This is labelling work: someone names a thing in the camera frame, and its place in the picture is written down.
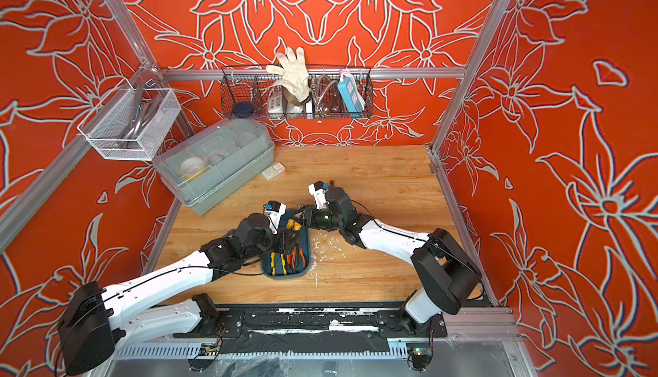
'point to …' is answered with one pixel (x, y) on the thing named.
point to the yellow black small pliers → (291, 224)
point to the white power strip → (275, 104)
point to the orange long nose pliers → (291, 257)
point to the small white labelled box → (273, 170)
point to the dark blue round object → (242, 109)
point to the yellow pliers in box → (272, 255)
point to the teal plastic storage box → (296, 264)
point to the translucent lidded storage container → (206, 167)
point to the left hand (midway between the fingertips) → (300, 232)
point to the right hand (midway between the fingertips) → (287, 219)
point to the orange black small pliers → (302, 254)
